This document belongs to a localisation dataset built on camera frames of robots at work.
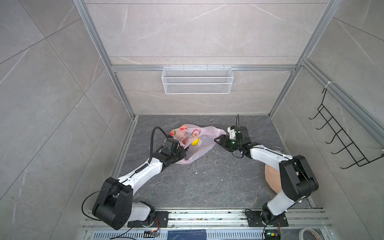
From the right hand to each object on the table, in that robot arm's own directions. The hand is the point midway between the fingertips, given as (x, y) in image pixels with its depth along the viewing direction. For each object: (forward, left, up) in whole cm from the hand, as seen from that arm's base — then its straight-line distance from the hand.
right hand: (216, 140), depth 91 cm
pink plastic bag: (+4, +7, +1) cm, 8 cm away
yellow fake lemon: (+3, +14, -6) cm, 15 cm away
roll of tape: (-47, -36, -9) cm, 60 cm away
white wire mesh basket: (+37, +11, +19) cm, 43 cm away
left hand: (-6, +19, +1) cm, 20 cm away
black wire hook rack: (-12, -54, +21) cm, 59 cm away
